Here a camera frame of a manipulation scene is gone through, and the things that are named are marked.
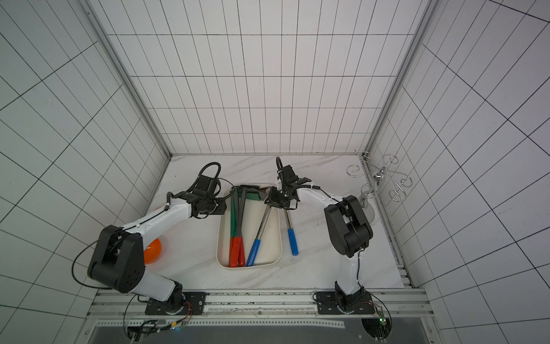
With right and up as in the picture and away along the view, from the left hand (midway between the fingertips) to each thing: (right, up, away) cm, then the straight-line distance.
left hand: (220, 210), depth 90 cm
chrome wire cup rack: (+62, +16, -16) cm, 66 cm away
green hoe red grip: (+6, -9, -5) cm, 12 cm away
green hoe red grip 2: (+12, +6, +5) cm, 14 cm away
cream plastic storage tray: (+22, -15, -4) cm, 27 cm away
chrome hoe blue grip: (+16, -13, -7) cm, 22 cm away
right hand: (+21, +5, +4) cm, 22 cm away
